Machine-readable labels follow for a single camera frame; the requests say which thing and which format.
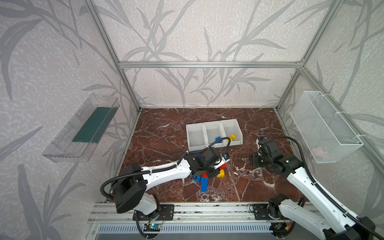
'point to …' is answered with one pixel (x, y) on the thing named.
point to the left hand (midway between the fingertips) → (219, 162)
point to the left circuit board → (152, 227)
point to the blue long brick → (204, 184)
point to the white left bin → (197, 136)
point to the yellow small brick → (232, 136)
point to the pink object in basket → (319, 153)
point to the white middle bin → (213, 131)
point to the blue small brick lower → (198, 177)
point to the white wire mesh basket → (327, 136)
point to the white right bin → (232, 127)
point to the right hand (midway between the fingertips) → (253, 153)
